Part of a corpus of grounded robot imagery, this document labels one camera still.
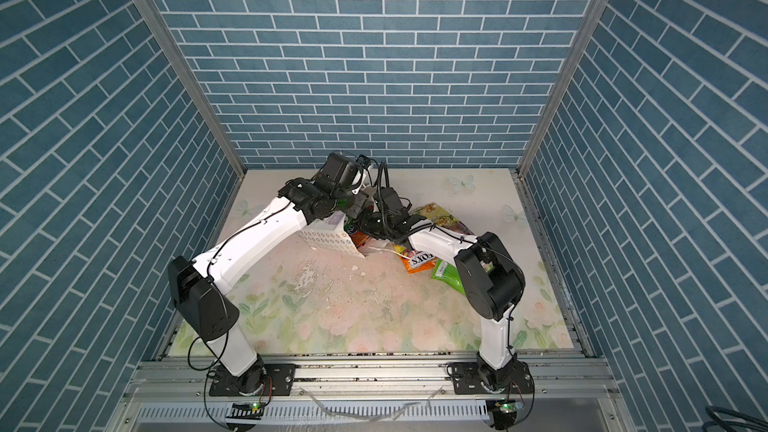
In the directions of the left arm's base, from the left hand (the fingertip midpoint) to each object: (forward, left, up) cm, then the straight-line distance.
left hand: (359, 195), depth 81 cm
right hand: (-1, +4, -11) cm, 11 cm away
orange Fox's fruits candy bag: (-9, -16, -21) cm, 28 cm away
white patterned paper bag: (-9, +8, -5) cm, 13 cm away
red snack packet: (-9, 0, -7) cm, 12 cm away
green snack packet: (-14, -25, -19) cm, 35 cm away
